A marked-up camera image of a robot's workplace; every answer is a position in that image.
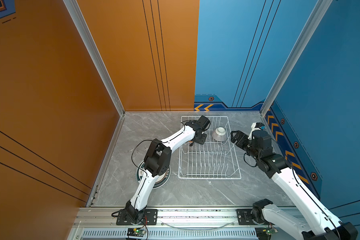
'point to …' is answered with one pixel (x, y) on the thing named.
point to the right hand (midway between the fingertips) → (233, 135)
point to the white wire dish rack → (217, 158)
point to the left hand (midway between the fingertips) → (200, 138)
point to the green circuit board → (135, 232)
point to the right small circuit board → (264, 233)
